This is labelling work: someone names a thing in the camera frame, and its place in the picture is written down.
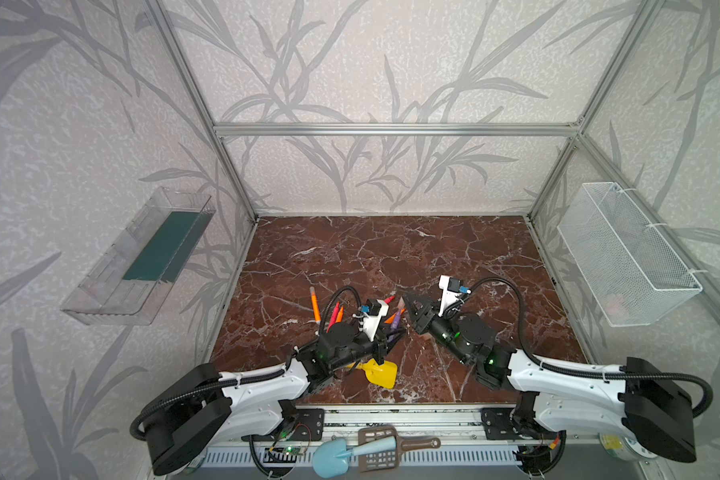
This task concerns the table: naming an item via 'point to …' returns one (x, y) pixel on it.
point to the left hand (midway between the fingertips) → (407, 325)
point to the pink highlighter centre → (390, 299)
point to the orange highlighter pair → (315, 305)
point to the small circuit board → (294, 450)
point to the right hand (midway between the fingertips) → (404, 287)
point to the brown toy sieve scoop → (388, 460)
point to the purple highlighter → (396, 321)
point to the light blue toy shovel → (330, 456)
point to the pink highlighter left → (334, 317)
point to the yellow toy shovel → (383, 375)
